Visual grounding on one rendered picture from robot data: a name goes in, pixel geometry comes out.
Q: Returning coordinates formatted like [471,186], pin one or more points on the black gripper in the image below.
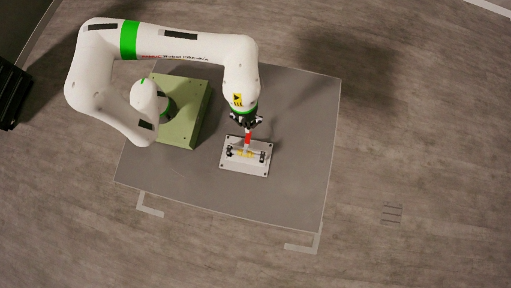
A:
[246,123]

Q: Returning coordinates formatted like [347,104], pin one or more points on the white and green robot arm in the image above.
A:
[89,89]

